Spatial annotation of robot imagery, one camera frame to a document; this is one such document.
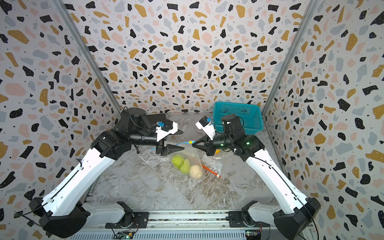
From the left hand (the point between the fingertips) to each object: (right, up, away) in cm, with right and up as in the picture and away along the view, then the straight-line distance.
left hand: (182, 138), depth 58 cm
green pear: (-2, -18, +27) cm, 33 cm away
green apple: (-7, -15, +27) cm, 31 cm away
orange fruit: (+14, -5, +1) cm, 15 cm away
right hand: (+4, -4, +5) cm, 8 cm away
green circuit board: (-29, -46, +12) cm, 56 cm away
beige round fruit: (+4, -20, +24) cm, 31 cm away
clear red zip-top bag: (+14, -20, +33) cm, 41 cm away
